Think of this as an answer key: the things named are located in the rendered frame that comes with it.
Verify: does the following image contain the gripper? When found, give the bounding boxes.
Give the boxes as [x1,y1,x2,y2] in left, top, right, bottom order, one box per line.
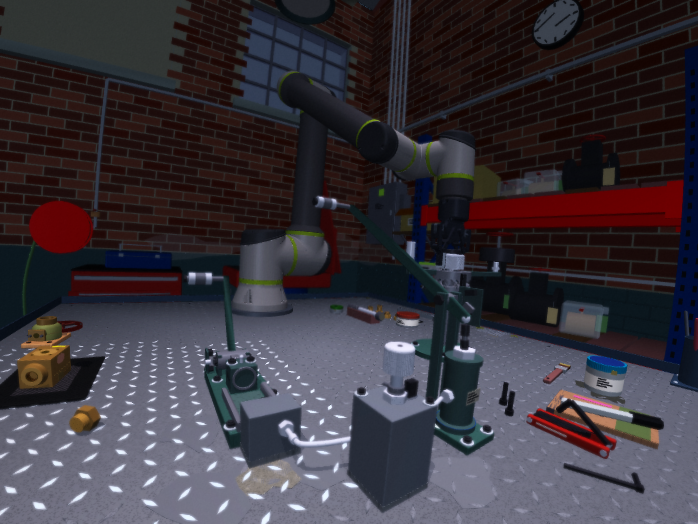
[433,197,472,255]

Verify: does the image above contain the grey round gauge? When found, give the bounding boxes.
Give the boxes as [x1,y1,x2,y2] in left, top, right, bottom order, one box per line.
[420,251,473,300]

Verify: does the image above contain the green pump lever white grip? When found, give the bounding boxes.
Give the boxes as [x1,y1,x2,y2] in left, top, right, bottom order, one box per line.
[313,195,473,324]

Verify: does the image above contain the white knurled bleed knob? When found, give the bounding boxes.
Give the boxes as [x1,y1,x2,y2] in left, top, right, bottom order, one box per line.
[382,341,420,404]

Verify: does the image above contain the green pump cylinder with base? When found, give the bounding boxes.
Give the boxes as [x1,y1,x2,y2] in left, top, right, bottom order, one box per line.
[434,321,496,456]

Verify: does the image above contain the red hex key set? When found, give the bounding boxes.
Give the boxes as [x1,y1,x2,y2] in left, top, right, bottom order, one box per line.
[526,407,618,460]

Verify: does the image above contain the green clamp lever white grip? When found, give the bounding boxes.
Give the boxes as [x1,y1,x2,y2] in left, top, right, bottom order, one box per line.
[186,270,240,353]

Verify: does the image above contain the dark green clamp jaw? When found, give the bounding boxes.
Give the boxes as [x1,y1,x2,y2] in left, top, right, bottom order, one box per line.
[226,352,258,393]

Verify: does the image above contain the grey seal block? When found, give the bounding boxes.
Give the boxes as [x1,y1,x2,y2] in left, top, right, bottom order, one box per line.
[239,399,303,469]

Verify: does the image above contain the green clamp base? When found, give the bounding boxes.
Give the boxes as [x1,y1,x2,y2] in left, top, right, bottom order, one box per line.
[203,346,285,450]

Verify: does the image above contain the green and brass valve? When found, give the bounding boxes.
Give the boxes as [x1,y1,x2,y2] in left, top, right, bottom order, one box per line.
[29,315,64,345]

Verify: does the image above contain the brass valve body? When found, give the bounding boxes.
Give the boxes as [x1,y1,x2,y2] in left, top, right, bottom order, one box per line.
[17,348,73,390]

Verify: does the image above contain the black disc weight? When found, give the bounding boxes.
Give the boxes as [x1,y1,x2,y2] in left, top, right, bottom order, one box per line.
[479,245,517,267]

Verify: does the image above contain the grey electrical box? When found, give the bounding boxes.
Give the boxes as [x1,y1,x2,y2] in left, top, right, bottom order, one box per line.
[367,182,409,235]

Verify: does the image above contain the black canisters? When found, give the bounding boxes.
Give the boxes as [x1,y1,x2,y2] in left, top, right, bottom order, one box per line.
[508,271,566,326]

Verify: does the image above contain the red brown box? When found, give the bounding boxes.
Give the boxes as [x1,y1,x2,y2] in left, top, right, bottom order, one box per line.
[346,304,384,326]

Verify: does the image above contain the red and blue shelf unit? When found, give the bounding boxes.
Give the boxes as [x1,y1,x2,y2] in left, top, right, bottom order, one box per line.
[408,46,698,362]

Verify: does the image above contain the clear box green lid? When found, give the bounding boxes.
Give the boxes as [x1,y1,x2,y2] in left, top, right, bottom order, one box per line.
[559,300,610,337]

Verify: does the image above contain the black containers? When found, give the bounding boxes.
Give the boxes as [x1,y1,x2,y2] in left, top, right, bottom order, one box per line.
[561,138,621,192]

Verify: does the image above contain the white jar blue lid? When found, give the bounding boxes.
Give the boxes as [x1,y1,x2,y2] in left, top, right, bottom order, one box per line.
[583,354,629,395]

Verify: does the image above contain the grey tank box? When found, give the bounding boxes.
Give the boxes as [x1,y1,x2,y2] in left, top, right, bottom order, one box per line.
[347,386,439,513]

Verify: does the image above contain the black hex key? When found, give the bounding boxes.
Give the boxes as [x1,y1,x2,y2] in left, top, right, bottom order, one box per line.
[555,397,616,447]
[562,461,646,495]

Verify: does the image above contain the window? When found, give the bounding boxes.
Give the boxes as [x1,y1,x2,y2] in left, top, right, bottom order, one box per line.
[235,9,351,115]

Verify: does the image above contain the black marker pen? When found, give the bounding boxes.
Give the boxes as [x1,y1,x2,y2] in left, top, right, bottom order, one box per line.
[587,405,665,430]

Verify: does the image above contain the ceiling lamp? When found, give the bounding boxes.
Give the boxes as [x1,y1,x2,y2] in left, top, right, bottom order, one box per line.
[274,0,338,26]

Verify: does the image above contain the blue tool box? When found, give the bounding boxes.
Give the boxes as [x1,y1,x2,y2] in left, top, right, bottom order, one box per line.
[104,250,174,270]

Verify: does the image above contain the red tool chest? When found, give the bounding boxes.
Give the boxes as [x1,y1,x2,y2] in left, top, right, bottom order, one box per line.
[69,267,184,298]

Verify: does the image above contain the black mat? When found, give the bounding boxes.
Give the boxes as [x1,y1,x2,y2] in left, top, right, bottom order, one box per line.
[0,356,106,410]

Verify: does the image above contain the brass hex plug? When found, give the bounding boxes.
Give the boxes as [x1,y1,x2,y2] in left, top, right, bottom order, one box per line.
[69,405,102,435]

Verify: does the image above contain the orange flat strip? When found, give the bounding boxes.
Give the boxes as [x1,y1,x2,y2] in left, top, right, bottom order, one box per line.
[21,333,73,351]

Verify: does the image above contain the grey wall pipes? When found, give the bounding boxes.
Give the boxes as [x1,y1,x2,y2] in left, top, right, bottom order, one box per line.
[384,0,411,189]

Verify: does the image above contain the wall clock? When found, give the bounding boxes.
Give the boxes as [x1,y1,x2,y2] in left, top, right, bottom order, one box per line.
[532,0,585,51]

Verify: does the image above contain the white hose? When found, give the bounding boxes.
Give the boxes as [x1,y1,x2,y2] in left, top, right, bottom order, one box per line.
[278,418,353,449]

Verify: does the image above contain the grey thin wall pipe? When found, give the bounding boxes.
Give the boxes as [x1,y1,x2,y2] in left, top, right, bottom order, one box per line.
[91,75,307,219]

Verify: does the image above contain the red hose reel green hose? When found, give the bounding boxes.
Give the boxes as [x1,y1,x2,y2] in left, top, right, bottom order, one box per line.
[20,199,94,318]

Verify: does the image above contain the green wall board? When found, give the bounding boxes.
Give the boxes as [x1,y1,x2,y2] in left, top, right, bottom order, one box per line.
[0,0,190,88]

